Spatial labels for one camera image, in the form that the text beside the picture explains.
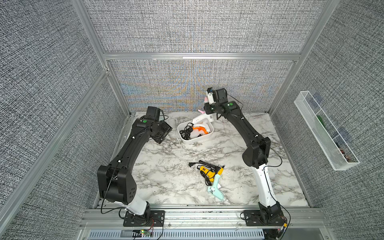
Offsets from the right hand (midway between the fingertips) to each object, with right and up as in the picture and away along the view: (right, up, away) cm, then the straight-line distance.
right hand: (207, 101), depth 93 cm
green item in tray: (+53, -12, -20) cm, 58 cm away
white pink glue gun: (-3, -9, -3) cm, 10 cm away
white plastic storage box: (0, -13, +14) cm, 20 cm away
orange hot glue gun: (-4, -17, +14) cm, 23 cm away
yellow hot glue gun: (+1, -42, -7) cm, 43 cm away
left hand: (-21, -18, -10) cm, 29 cm away
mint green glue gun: (+2, -50, -12) cm, 51 cm away
